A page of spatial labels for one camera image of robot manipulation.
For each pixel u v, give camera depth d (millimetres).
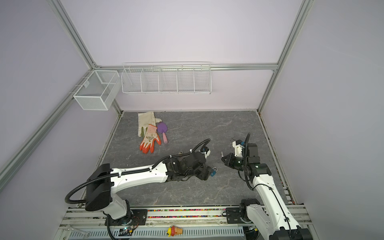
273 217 428
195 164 577
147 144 991
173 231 680
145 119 1161
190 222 735
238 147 738
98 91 993
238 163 674
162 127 1115
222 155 803
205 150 680
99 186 415
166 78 999
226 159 718
